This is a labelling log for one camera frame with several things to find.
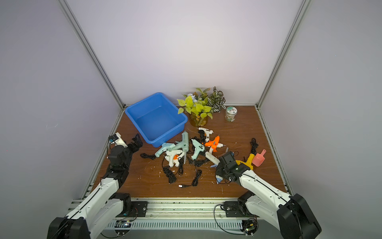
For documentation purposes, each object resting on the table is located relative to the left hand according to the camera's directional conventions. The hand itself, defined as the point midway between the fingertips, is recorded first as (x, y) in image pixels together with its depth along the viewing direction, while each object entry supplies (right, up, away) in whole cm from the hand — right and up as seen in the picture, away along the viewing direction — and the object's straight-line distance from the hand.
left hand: (134, 136), depth 82 cm
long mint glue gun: (+27, -7, +10) cm, 30 cm away
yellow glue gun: (+67, -16, +5) cm, 69 cm away
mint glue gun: (+15, -8, +11) cm, 20 cm away
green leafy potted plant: (+35, +18, +6) cm, 40 cm away
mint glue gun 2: (+37, -9, +9) cm, 39 cm away
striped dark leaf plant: (+48, +22, +10) cm, 54 cm away
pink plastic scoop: (+74, -15, +8) cm, 76 cm away
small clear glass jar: (+61, +15, +23) cm, 67 cm away
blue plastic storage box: (+4, +11, +34) cm, 36 cm away
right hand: (+49, -19, +3) cm, 52 cm away
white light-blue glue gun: (+47, -15, +5) cm, 49 cm away
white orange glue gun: (+21, -13, +7) cm, 26 cm away
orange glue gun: (+46, -7, +10) cm, 47 cm away
